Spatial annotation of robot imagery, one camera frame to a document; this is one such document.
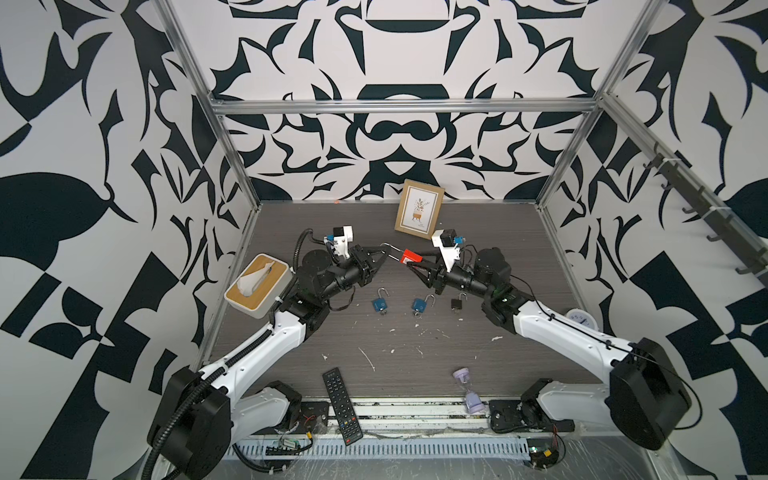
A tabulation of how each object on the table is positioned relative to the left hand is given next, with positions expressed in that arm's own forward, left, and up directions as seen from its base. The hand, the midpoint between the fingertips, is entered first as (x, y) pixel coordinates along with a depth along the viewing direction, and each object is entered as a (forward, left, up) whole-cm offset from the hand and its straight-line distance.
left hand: (395, 244), depth 69 cm
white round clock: (-6, -56, -30) cm, 64 cm away
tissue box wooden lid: (+6, +41, -25) cm, 48 cm away
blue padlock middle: (0, -8, -31) cm, 32 cm away
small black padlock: (0, -20, -32) cm, 38 cm away
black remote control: (-27, +14, -30) cm, 43 cm away
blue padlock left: (0, +4, -31) cm, 32 cm away
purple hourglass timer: (-28, -19, -29) cm, 44 cm away
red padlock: (0, -3, -4) cm, 5 cm away
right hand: (-1, -5, -6) cm, 7 cm away
